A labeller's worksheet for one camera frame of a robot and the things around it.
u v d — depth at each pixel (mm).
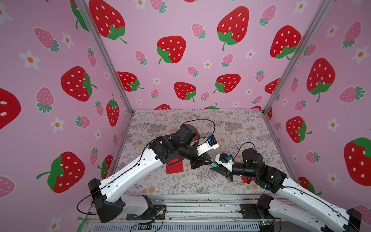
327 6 683
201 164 537
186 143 503
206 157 549
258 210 658
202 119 1185
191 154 532
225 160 552
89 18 718
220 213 750
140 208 607
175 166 884
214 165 636
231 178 590
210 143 530
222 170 599
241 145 1011
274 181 499
